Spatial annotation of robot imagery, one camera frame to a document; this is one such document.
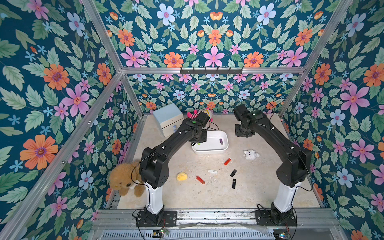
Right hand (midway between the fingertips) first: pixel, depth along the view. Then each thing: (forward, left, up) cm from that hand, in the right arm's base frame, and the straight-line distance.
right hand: (242, 132), depth 86 cm
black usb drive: (-16, +3, -19) cm, 25 cm away
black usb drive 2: (-24, +5, -18) cm, 30 cm away
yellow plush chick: (-21, +35, -16) cm, 44 cm away
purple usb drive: (+5, +11, -18) cm, 22 cm away
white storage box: (+5, +14, -19) cm, 24 cm away
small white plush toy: (-6, -7, -15) cm, 18 cm away
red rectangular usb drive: (-10, +8, -18) cm, 22 cm away
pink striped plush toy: (+29, +22, -10) cm, 37 cm away
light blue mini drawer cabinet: (+12, +46, -2) cm, 47 cm away
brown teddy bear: (-29, +59, +1) cm, 65 cm away
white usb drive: (-17, +17, -17) cm, 30 cm away
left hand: (-2, +23, -3) cm, 23 cm away
